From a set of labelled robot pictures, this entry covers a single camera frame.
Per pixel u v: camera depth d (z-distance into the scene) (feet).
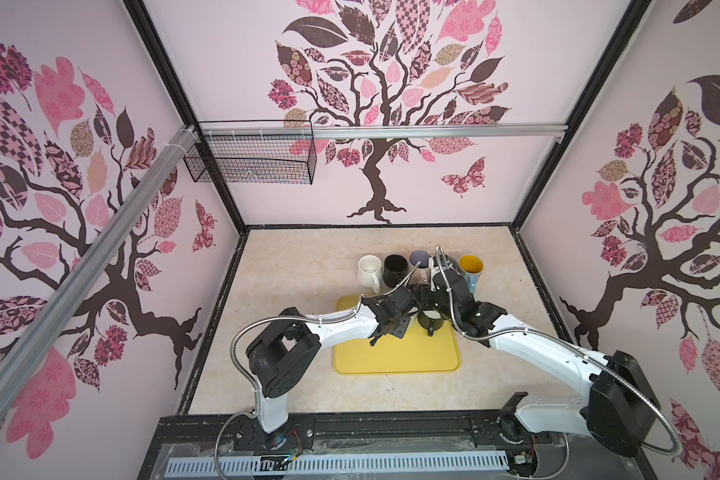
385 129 3.09
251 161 4.00
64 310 1.62
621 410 1.34
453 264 3.14
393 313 2.25
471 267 3.20
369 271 3.38
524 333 1.70
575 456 2.27
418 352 2.86
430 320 2.86
